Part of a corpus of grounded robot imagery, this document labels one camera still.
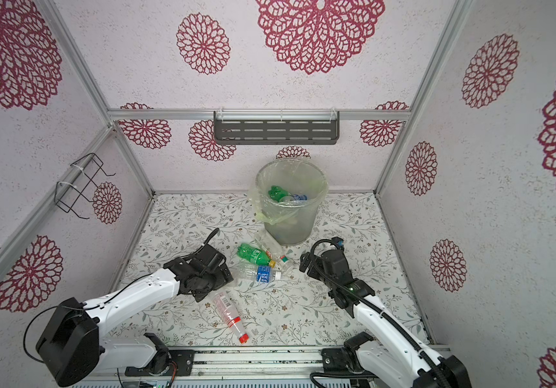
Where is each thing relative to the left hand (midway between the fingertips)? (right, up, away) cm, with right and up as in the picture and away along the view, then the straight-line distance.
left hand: (222, 286), depth 84 cm
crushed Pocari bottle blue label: (+11, +4, +3) cm, 12 cm away
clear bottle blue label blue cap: (+26, +32, +13) cm, 43 cm away
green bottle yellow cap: (+11, +9, +8) cm, 16 cm away
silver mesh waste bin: (+24, +21, +10) cm, 34 cm away
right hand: (+31, +11, -2) cm, 33 cm away
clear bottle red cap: (+4, -7, -4) cm, 9 cm away
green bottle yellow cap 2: (+19, +34, +14) cm, 41 cm away
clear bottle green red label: (+17, +13, +16) cm, 27 cm away
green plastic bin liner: (+27, +41, +12) cm, 50 cm away
